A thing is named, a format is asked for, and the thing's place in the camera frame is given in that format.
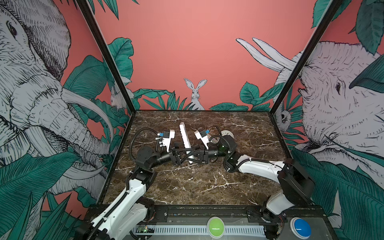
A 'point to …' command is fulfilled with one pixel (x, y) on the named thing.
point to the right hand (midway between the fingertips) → (185, 158)
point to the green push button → (215, 227)
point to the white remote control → (186, 141)
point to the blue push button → (300, 228)
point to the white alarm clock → (226, 132)
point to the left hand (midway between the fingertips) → (191, 148)
